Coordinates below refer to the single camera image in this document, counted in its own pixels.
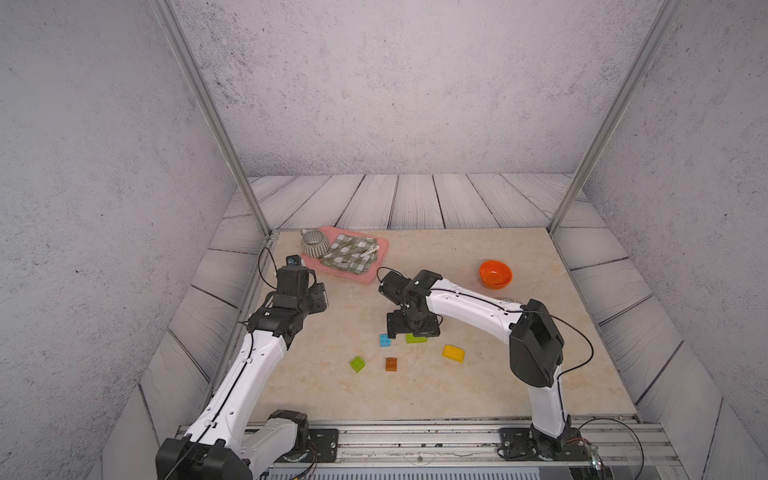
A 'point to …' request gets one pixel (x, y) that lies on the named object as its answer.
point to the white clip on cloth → (372, 249)
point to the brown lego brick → (391, 364)
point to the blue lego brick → (385, 341)
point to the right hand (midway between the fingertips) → (405, 338)
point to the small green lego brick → (357, 364)
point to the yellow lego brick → (453, 353)
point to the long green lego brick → (410, 338)
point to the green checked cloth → (345, 253)
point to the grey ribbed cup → (314, 243)
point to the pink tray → (332, 233)
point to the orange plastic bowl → (495, 274)
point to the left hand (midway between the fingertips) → (318, 290)
